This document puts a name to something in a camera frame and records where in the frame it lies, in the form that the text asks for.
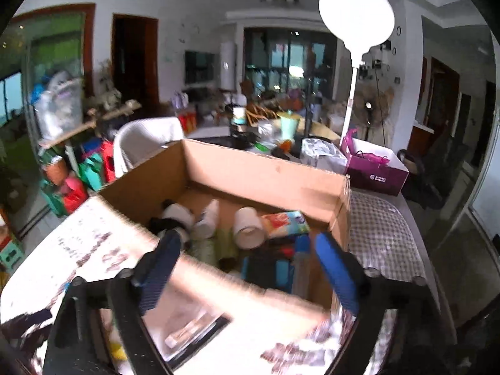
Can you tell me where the black white panda plush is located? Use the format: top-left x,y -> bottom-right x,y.
147,199 -> 195,247

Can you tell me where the blue cylinder container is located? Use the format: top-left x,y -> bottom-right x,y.
292,234 -> 311,300

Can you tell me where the green bag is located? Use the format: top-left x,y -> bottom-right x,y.
79,152 -> 105,191

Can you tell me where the white spray bottle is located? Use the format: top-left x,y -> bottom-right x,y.
192,199 -> 219,240

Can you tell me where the red plastic stool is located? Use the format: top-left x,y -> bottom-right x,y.
101,141 -> 115,183

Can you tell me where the colourful tissue pack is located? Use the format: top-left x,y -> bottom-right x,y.
260,211 -> 310,239

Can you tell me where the purple gift box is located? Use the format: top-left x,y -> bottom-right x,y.
341,129 -> 409,197

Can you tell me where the brown cardboard box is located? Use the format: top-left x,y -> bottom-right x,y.
98,140 -> 351,317

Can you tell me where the white paper cup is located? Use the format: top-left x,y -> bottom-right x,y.
233,207 -> 266,250

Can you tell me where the white covered chair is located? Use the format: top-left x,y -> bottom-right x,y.
113,117 -> 184,179

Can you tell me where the white round floor lamp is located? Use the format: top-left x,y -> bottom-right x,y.
319,0 -> 395,138

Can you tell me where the wall television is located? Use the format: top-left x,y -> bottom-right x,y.
184,51 -> 215,85

